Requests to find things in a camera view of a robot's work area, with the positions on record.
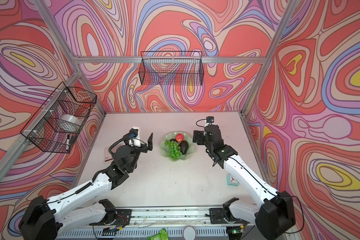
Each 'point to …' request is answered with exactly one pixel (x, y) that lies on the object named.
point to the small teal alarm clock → (231, 180)
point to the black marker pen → (67, 147)
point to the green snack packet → (162, 235)
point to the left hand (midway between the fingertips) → (144, 131)
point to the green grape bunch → (174, 149)
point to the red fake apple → (179, 137)
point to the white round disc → (189, 233)
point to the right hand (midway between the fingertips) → (203, 134)
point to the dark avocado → (184, 146)
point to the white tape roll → (71, 120)
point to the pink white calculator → (107, 155)
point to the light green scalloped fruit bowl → (171, 136)
